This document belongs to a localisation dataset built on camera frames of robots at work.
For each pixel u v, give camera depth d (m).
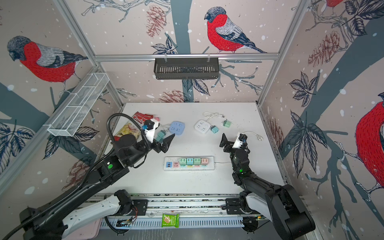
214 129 1.04
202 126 1.04
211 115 1.10
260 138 0.98
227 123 1.06
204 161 0.82
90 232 0.65
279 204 0.43
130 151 0.48
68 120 0.72
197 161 0.83
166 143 0.57
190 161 0.83
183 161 0.82
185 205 0.76
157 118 1.10
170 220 0.69
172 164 0.86
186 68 1.07
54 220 0.41
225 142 0.76
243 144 0.71
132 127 1.01
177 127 1.03
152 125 0.54
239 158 0.63
